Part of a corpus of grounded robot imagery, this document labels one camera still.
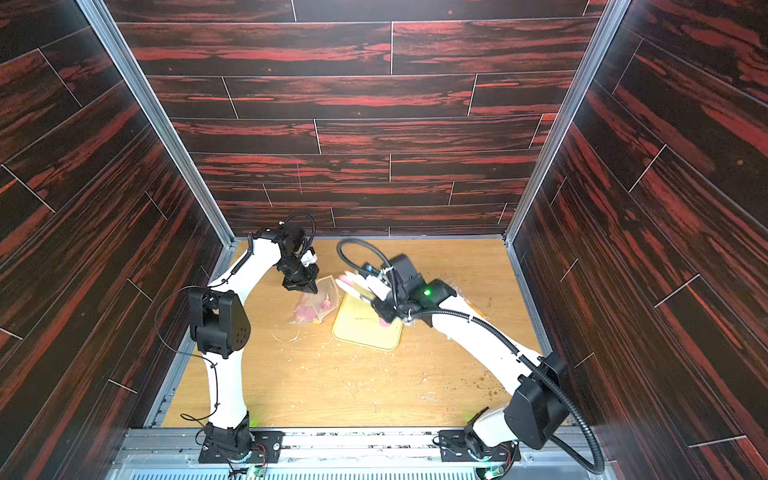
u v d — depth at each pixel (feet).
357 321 3.22
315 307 2.89
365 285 2.76
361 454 2.41
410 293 1.91
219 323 1.80
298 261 2.69
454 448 2.41
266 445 2.44
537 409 1.31
